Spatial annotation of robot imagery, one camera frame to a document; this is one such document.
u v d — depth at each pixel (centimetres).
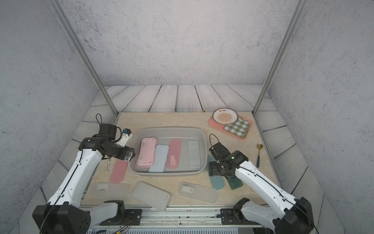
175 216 75
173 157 94
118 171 88
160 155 94
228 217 72
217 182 84
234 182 82
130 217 73
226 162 53
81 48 85
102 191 81
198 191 81
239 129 108
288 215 38
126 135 71
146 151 95
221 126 110
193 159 93
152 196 81
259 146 98
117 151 69
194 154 95
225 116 118
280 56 87
